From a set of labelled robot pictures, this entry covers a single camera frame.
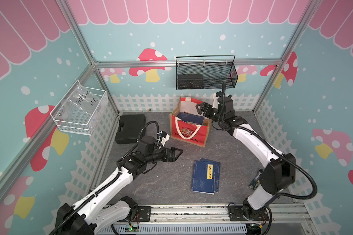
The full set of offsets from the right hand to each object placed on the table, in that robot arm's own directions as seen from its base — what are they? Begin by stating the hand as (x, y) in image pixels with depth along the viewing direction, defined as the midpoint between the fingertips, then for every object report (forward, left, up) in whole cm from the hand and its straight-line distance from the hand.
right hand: (200, 107), depth 82 cm
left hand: (-23, +14, -10) cm, 29 cm away
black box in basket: (+17, +5, +6) cm, 18 cm away
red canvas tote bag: (-1, +7, -14) cm, 16 cm away
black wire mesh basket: (+27, -5, +6) cm, 28 cm away
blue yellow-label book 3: (-26, -10, -29) cm, 41 cm away
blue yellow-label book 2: (-29, -2, -28) cm, 41 cm away
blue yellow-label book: (+8, +6, -17) cm, 20 cm away
